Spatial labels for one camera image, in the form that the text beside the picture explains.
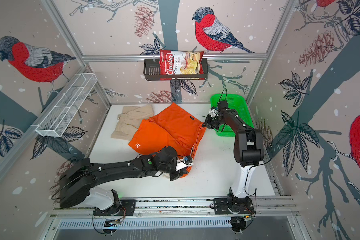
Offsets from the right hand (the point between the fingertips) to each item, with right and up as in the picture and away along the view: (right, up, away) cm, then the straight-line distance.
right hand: (201, 126), depth 95 cm
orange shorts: (-17, -1, +15) cm, 23 cm away
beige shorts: (-51, +4, +12) cm, 53 cm away
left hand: (-10, -22, -20) cm, 32 cm away
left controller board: (-47, -45, -24) cm, 70 cm away
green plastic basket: (+30, +17, +16) cm, 38 cm away
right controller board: (+15, -45, -25) cm, 54 cm away
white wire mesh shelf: (-74, +12, -18) cm, 77 cm away
